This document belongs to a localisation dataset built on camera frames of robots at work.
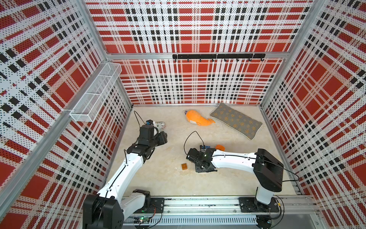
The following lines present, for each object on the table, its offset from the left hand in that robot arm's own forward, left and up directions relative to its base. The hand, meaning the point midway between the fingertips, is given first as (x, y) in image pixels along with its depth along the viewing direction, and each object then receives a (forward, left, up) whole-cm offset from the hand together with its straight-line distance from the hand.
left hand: (165, 135), depth 84 cm
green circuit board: (-40, +8, -14) cm, 43 cm away
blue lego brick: (-1, -26, -13) cm, 29 cm away
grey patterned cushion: (+18, -52, -11) cm, 56 cm away
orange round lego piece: (-1, -35, -14) cm, 38 cm away
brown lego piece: (-14, -11, -14) cm, 23 cm away
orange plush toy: (+22, -18, -9) cm, 29 cm away
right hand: (-15, -23, -12) cm, 30 cm away
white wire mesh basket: (+19, +53, +5) cm, 56 cm away
